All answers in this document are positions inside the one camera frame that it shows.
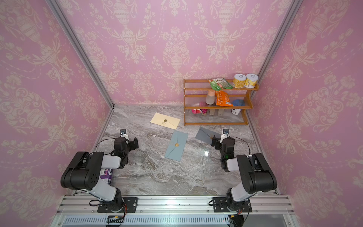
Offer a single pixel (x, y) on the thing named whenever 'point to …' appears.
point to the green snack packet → (218, 84)
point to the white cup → (236, 111)
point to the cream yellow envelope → (165, 120)
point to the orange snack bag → (222, 99)
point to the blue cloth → (238, 102)
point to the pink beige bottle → (210, 98)
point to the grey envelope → (206, 135)
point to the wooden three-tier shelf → (214, 106)
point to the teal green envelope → (175, 148)
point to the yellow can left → (238, 80)
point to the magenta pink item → (197, 111)
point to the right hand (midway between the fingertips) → (222, 135)
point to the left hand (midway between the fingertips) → (129, 138)
